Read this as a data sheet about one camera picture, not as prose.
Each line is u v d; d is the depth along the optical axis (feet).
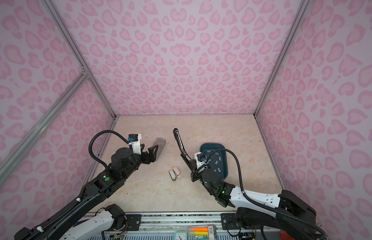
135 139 2.03
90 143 1.62
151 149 2.17
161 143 3.31
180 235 2.24
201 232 2.27
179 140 2.82
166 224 2.44
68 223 1.40
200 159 2.14
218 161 3.07
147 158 2.13
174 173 2.81
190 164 2.52
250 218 1.93
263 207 1.43
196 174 2.15
